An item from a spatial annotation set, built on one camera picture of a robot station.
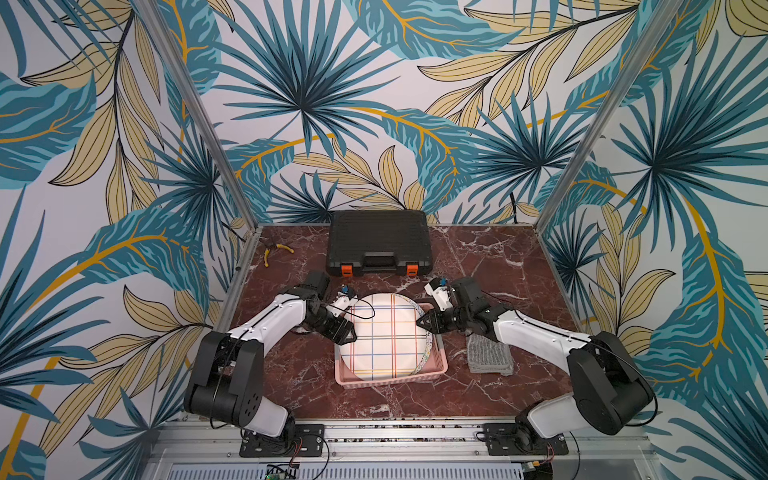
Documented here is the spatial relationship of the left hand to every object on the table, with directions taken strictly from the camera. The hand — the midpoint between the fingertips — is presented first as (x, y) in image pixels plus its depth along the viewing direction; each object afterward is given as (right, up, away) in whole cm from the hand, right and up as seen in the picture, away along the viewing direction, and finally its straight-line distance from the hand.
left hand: (344, 336), depth 85 cm
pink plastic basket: (+25, -8, 0) cm, 27 cm away
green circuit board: (-14, -29, -14) cm, 36 cm away
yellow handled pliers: (-32, +24, +24) cm, 47 cm away
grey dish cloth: (+41, -6, +1) cm, 41 cm away
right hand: (+22, +4, +1) cm, 22 cm away
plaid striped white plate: (+13, -2, 0) cm, 13 cm away
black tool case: (+9, +28, +20) cm, 35 cm away
